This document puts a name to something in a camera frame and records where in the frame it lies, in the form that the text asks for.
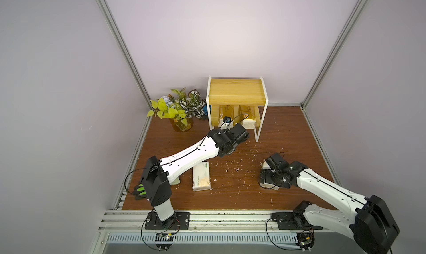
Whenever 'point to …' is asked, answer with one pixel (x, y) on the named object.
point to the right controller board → (305, 239)
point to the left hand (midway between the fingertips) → (225, 139)
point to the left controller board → (164, 241)
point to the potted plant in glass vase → (179, 108)
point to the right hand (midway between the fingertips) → (267, 176)
